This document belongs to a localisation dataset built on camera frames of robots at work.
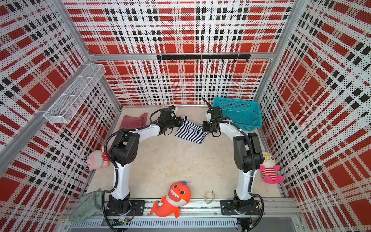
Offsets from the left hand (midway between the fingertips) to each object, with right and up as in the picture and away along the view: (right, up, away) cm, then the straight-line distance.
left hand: (185, 119), depth 101 cm
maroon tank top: (-42, -2, +6) cm, 43 cm away
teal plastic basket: (+48, +4, +14) cm, 50 cm away
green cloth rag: (-48, -45, -27) cm, 71 cm away
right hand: (+14, -6, -5) cm, 16 cm away
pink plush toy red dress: (-52, -24, -15) cm, 59 cm away
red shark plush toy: (-1, -38, -31) cm, 49 cm away
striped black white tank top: (+4, -8, -3) cm, 10 cm away
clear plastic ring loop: (+17, -42, -25) cm, 51 cm away
